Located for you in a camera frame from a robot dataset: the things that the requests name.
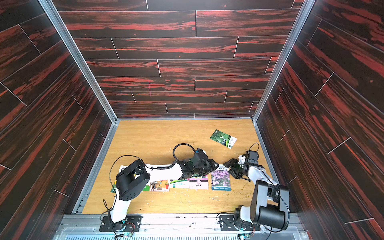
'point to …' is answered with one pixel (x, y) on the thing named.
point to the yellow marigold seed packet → (114, 189)
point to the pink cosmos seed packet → (220, 179)
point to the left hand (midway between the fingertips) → (219, 168)
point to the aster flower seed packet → (199, 183)
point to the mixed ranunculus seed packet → (180, 183)
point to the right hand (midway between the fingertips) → (229, 167)
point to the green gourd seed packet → (223, 138)
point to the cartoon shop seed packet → (162, 185)
